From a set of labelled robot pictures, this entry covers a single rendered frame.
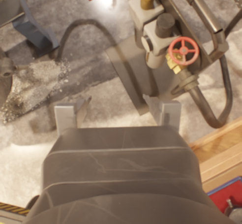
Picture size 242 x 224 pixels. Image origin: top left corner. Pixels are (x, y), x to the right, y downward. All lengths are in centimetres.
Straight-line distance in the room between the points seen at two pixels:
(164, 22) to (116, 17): 65
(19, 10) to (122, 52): 53
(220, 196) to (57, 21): 113
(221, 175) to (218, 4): 96
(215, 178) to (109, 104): 62
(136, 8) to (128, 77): 46
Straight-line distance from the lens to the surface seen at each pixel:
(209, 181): 49
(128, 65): 95
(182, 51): 45
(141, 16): 54
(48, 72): 107
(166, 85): 93
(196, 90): 49
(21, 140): 112
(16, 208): 82
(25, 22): 95
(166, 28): 47
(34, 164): 109
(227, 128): 89
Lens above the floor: 91
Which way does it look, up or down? 81 degrees down
